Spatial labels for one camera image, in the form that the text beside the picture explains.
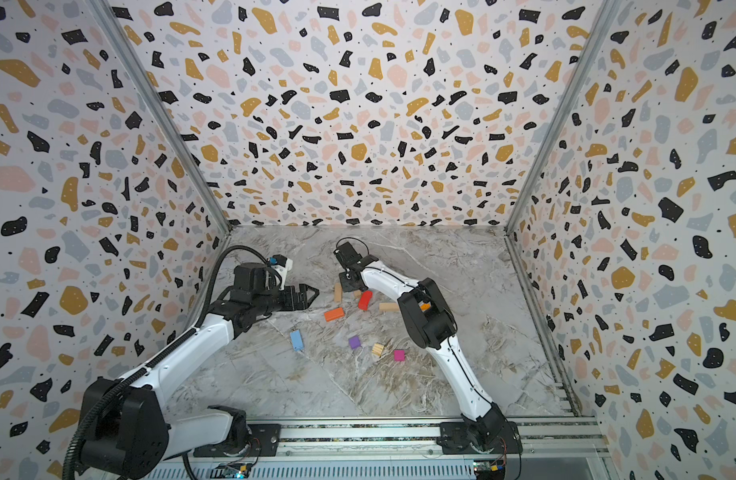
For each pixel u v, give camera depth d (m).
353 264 0.80
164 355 0.47
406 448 0.73
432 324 0.62
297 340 0.90
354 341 0.92
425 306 0.66
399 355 0.88
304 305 0.75
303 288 0.76
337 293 1.02
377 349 0.90
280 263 0.76
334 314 0.98
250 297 0.65
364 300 1.00
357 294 1.00
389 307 1.00
